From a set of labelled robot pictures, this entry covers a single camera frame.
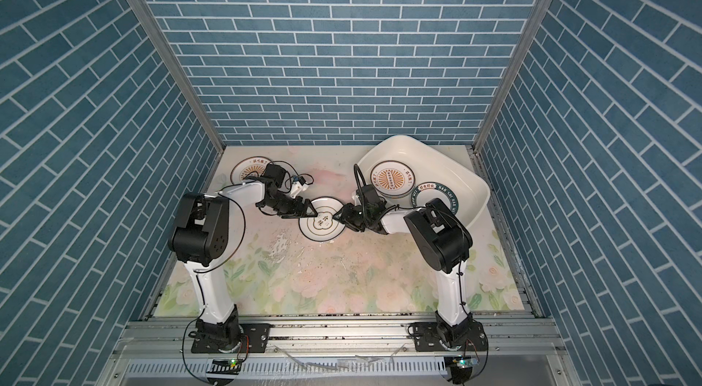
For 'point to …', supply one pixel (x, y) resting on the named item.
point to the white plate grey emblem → (324, 227)
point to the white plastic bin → (429, 166)
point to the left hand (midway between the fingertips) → (314, 215)
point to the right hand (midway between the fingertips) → (336, 219)
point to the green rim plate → (425, 192)
